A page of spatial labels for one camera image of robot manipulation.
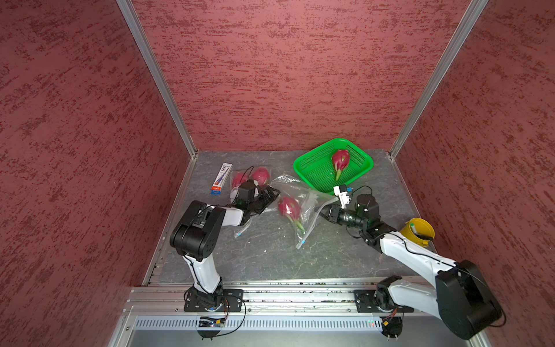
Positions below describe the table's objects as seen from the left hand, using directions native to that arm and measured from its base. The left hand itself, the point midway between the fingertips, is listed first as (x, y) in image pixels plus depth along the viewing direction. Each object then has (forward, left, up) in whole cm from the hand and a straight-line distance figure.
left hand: (275, 199), depth 96 cm
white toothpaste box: (+14, +28, -3) cm, 31 cm away
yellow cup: (-15, -59, +1) cm, 61 cm away
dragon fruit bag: (+21, -33, +4) cm, 39 cm away
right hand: (-13, -15, +11) cm, 23 cm away
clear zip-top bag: (-2, -17, +2) cm, 17 cm away
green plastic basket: (+25, -22, -3) cm, 33 cm away
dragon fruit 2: (+12, +19, 0) cm, 22 cm away
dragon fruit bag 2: (+11, +7, +4) cm, 13 cm away
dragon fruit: (-6, -7, +3) cm, 9 cm away
